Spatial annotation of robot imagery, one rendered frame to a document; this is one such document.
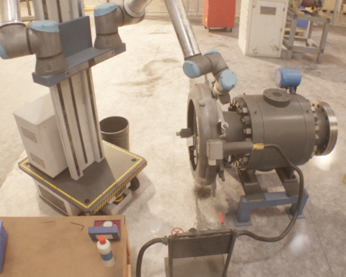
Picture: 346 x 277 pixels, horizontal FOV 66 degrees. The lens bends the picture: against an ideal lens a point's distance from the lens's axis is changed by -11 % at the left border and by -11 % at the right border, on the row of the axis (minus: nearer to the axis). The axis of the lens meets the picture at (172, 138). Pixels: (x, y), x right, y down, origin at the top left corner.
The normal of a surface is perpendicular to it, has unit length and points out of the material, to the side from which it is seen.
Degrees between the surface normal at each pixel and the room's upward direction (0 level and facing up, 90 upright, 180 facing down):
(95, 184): 0
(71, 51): 90
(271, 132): 57
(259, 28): 90
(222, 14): 90
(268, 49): 90
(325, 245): 0
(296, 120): 42
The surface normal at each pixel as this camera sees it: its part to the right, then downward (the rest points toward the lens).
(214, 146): 0.08, 0.22
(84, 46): 0.84, 0.31
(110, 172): 0.00, -0.82
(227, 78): 0.11, -0.01
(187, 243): 0.09, 0.58
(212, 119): 0.04, -0.22
